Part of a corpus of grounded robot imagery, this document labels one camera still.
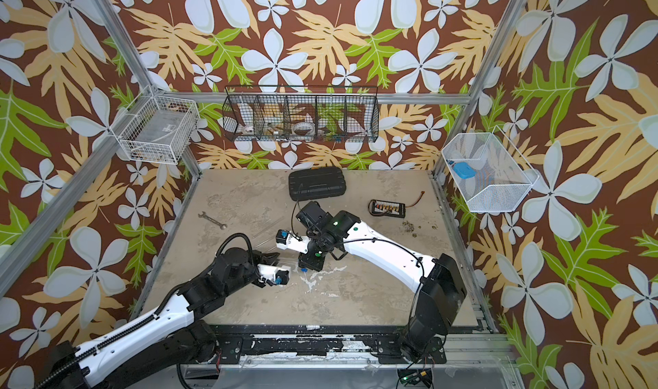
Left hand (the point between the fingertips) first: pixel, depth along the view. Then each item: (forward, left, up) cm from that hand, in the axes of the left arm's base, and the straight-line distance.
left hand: (277, 248), depth 79 cm
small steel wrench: (+17, +27, -15) cm, 35 cm away
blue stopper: (-1, -7, -15) cm, 17 cm away
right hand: (-4, -7, 0) cm, 8 cm away
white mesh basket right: (+18, -70, +15) cm, 74 cm away
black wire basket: (+49, -5, +16) cm, 52 cm away
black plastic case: (+38, -11, -12) cm, 41 cm away
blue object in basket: (+25, -63, +10) cm, 69 cm away
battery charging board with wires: (+26, -39, -13) cm, 49 cm away
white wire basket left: (+34, +41, +18) cm, 57 cm away
